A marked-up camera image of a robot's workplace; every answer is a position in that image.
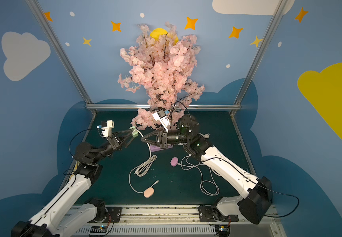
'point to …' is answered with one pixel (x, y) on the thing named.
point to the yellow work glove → (77, 163)
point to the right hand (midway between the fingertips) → (146, 139)
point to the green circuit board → (98, 230)
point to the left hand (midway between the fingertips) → (134, 132)
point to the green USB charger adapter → (135, 133)
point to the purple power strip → (153, 148)
